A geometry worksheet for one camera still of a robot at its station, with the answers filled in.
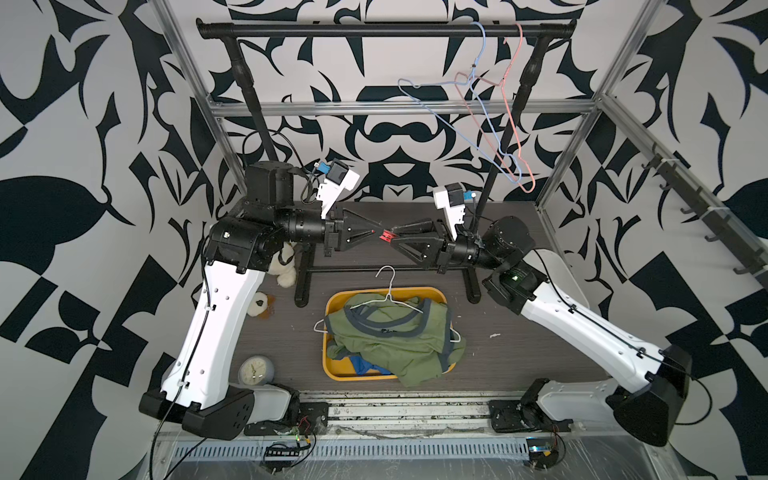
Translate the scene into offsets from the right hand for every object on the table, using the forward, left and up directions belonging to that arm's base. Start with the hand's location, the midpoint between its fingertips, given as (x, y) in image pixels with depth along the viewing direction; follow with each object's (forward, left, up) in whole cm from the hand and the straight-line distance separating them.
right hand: (394, 239), depth 53 cm
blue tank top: (-9, +9, -43) cm, 44 cm away
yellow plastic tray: (-9, +13, -43) cm, 46 cm away
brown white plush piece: (+9, +40, -42) cm, 59 cm away
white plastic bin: (+21, -52, -43) cm, 70 cm away
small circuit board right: (-28, -34, -47) cm, 64 cm away
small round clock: (-10, +35, -41) cm, 55 cm away
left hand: (+3, +3, 0) cm, 4 cm away
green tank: (-6, -4, -31) cm, 32 cm away
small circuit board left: (-28, +27, -47) cm, 61 cm away
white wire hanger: (+6, +1, -34) cm, 35 cm away
